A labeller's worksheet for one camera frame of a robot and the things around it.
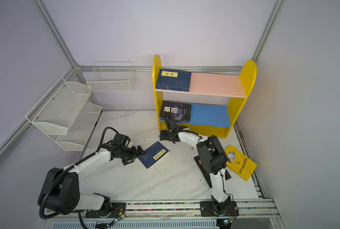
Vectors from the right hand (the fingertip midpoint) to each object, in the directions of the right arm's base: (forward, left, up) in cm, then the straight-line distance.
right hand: (163, 137), depth 97 cm
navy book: (-11, +5, -4) cm, 13 cm away
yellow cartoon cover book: (-16, -50, -6) cm, 53 cm away
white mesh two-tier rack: (-2, +53, +25) cm, 59 cm away
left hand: (-16, +13, +1) cm, 21 cm away
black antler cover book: (-24, -28, -5) cm, 37 cm away
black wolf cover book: (+13, -12, +11) cm, 21 cm away
